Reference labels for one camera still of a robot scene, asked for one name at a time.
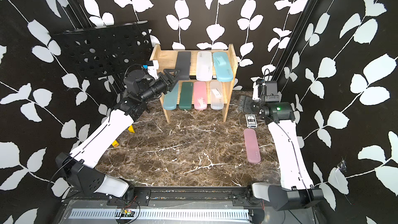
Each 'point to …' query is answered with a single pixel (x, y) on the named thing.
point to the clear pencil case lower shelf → (216, 95)
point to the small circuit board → (127, 212)
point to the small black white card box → (251, 121)
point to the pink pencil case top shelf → (252, 145)
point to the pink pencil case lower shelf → (200, 95)
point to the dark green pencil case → (186, 97)
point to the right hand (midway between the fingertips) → (246, 99)
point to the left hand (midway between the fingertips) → (181, 71)
